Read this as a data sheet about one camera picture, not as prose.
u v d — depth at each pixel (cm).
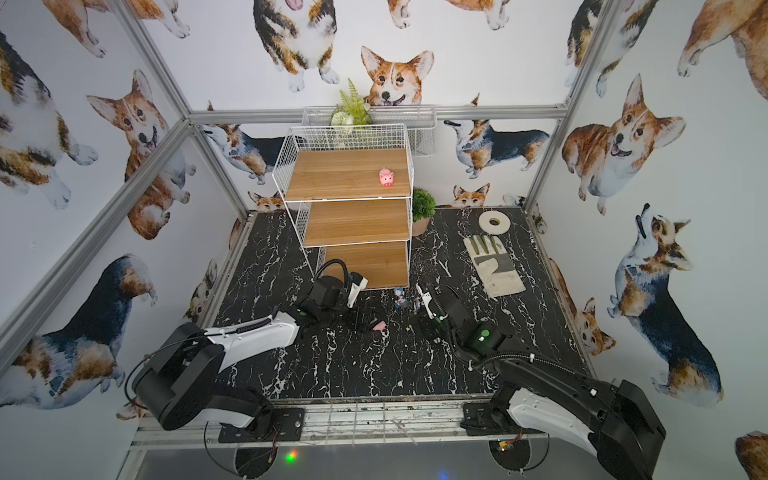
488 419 68
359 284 81
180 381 43
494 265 104
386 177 69
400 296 95
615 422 41
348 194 69
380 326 88
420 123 93
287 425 74
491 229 116
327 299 70
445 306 58
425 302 70
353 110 81
